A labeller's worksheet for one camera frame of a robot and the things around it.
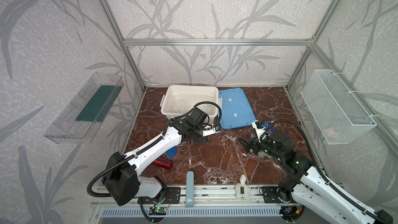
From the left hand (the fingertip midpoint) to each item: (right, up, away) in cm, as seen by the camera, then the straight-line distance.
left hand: (207, 127), depth 81 cm
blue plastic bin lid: (+20, +8, +27) cm, 34 cm away
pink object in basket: (+58, -1, -9) cm, 59 cm away
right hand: (+19, 0, -6) cm, 20 cm away
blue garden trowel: (-20, -15, +6) cm, 26 cm away
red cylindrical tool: (-23, -19, -1) cm, 29 cm away
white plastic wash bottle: (+17, -28, -9) cm, 34 cm away
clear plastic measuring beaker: (-18, +11, +24) cm, 32 cm away
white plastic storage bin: (-3, +17, +20) cm, 27 cm away
